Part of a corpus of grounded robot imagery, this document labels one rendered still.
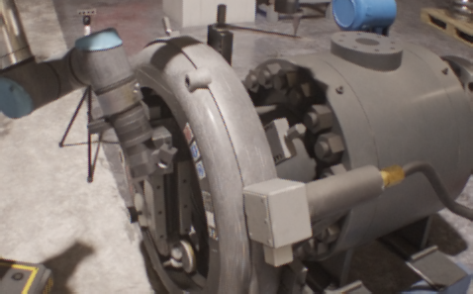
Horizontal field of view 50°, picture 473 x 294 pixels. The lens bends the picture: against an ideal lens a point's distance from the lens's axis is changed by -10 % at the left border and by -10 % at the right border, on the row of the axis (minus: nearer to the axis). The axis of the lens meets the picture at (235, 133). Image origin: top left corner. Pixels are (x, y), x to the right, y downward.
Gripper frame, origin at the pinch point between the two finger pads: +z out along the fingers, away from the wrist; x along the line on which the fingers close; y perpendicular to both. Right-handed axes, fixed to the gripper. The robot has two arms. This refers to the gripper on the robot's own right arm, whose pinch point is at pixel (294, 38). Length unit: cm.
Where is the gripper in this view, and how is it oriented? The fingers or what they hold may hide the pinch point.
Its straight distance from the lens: 122.0
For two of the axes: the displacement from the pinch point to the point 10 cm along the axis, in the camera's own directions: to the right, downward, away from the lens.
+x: -2.4, 4.7, -8.5
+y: -9.7, -1.8, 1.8
